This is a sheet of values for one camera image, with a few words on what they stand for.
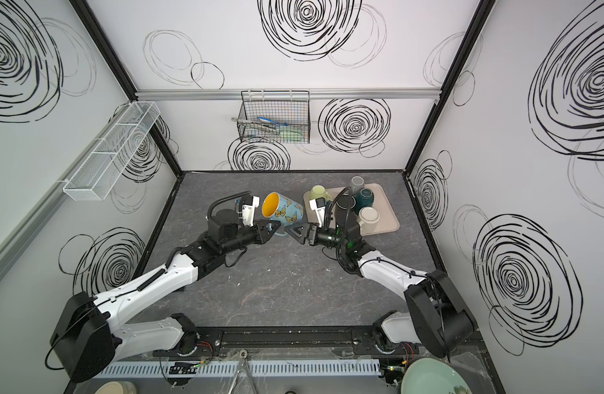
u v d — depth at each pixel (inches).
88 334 15.2
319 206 28.4
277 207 28.4
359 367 27.8
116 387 24.3
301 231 31.0
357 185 40.5
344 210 37.6
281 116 35.0
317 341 29.6
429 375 26.8
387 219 39.9
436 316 16.7
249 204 27.2
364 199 38.9
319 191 39.4
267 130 33.7
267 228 28.6
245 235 25.4
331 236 27.3
